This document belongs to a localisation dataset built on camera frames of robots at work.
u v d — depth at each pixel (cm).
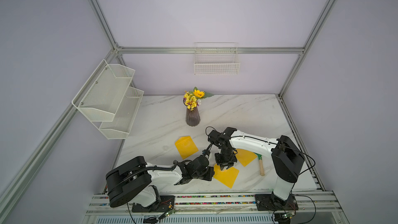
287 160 46
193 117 97
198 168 65
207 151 78
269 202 74
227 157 72
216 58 93
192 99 84
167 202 73
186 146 93
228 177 82
